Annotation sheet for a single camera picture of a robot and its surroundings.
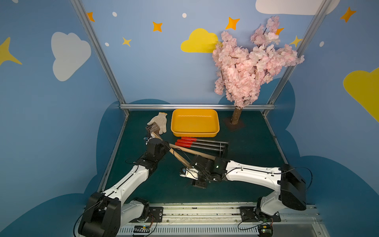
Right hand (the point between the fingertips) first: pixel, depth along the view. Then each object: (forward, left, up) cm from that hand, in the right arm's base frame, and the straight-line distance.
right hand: (195, 175), depth 79 cm
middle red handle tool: (+27, +9, -8) cm, 29 cm away
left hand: (+17, +17, +7) cm, 25 cm away
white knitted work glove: (+45, +30, -8) cm, 55 cm away
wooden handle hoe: (+18, +3, -7) cm, 20 cm away
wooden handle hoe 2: (+16, +23, +12) cm, 31 cm away
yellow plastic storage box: (+45, +2, -9) cm, 46 cm away
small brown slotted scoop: (+36, +33, -6) cm, 49 cm away
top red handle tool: (+28, 0, -7) cm, 29 cm away
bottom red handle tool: (+23, +5, -7) cm, 24 cm away
